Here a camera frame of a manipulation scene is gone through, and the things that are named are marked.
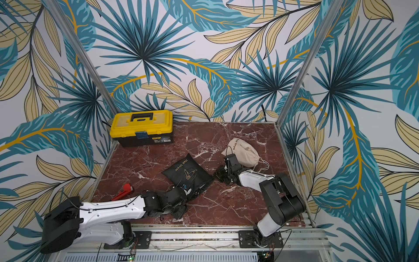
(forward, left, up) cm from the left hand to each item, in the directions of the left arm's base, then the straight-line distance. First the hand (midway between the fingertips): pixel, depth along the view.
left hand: (182, 209), depth 80 cm
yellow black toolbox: (+41, +27, +13) cm, 51 cm away
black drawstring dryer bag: (+18, -2, +4) cm, 18 cm away
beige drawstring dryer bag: (+29, -34, +5) cm, 45 cm away
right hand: (+19, -15, 0) cm, 24 cm away
